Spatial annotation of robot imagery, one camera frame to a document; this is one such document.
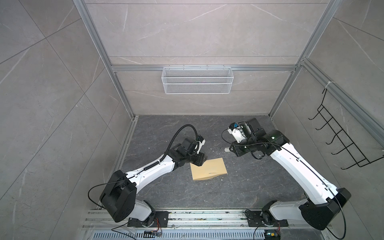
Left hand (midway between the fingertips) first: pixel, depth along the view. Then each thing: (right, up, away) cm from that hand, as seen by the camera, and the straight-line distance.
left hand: (204, 154), depth 82 cm
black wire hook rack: (+61, +5, -20) cm, 65 cm away
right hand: (+14, +6, -8) cm, 17 cm away
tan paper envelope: (+4, -11, +9) cm, 15 cm away
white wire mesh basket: (-4, +48, +19) cm, 51 cm away
